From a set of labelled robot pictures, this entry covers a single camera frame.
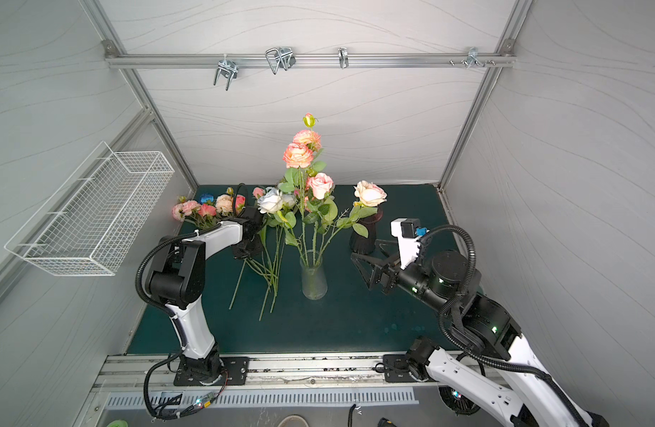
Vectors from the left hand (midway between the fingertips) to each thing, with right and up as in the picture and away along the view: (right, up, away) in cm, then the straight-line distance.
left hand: (249, 252), depth 98 cm
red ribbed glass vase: (+43, +3, -3) cm, 44 cm away
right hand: (+39, +8, -41) cm, 57 cm away
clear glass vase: (+25, -9, -12) cm, 30 cm away
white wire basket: (-32, +12, -30) cm, 46 cm away
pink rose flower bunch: (-20, +16, +9) cm, 27 cm away
